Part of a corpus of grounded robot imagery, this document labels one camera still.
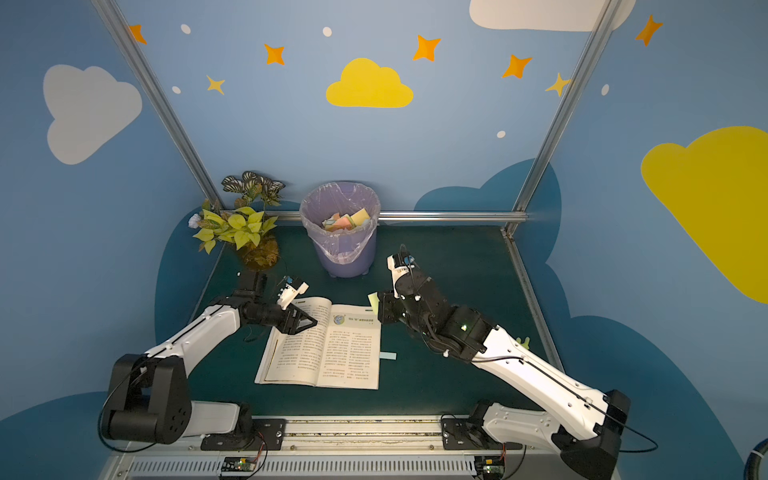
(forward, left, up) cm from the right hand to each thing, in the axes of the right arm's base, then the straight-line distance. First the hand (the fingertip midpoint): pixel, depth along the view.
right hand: (383, 290), depth 69 cm
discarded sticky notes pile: (+35, +19, -12) cm, 41 cm away
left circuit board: (-34, +34, -29) cm, 56 cm away
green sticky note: (0, +2, -4) cm, 4 cm away
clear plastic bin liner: (+37, +23, -5) cm, 44 cm away
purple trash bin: (+26, +11, -26) cm, 39 cm away
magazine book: (-5, +13, -28) cm, 31 cm away
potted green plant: (+22, +43, -4) cm, 49 cm away
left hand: (+2, +22, -19) cm, 29 cm away
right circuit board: (-30, -28, -30) cm, 51 cm away
